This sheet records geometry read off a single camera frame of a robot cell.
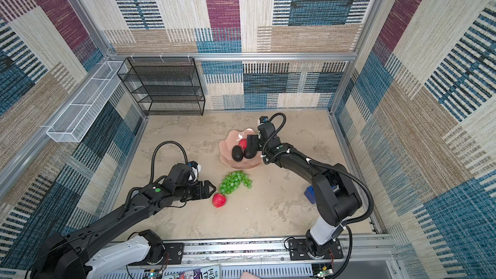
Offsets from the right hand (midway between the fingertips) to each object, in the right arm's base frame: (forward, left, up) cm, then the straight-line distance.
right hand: (256, 140), depth 91 cm
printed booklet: (-49, +18, -10) cm, 53 cm away
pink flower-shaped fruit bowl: (+7, +14, -8) cm, 17 cm away
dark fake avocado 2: (-8, +2, +4) cm, 9 cm away
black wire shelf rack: (+37, +51, +4) cm, 63 cm away
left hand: (-21, +20, -3) cm, 29 cm away
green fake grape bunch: (-17, +11, -8) cm, 21 cm away
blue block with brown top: (-24, -21, -7) cm, 33 cm away
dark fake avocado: (-2, +9, -8) cm, 12 cm away
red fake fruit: (-25, +16, -8) cm, 31 cm away
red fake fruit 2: (+4, +6, -8) cm, 11 cm away
